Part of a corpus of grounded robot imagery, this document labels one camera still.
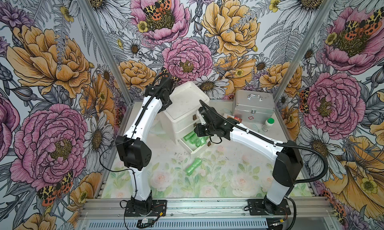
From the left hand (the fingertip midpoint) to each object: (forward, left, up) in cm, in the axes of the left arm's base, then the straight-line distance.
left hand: (161, 110), depth 85 cm
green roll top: (-6, -15, -17) cm, 23 cm away
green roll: (-8, -18, -19) cm, 27 cm away
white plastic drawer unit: (-6, -12, +1) cm, 14 cm away
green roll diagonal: (-22, -19, -22) cm, 36 cm away
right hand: (-12, -19, -6) cm, 23 cm away
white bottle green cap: (+1, -66, -16) cm, 68 cm away
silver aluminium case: (+11, -57, -9) cm, 59 cm away
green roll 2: (-17, -21, -5) cm, 28 cm away
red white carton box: (+12, -41, -20) cm, 47 cm away
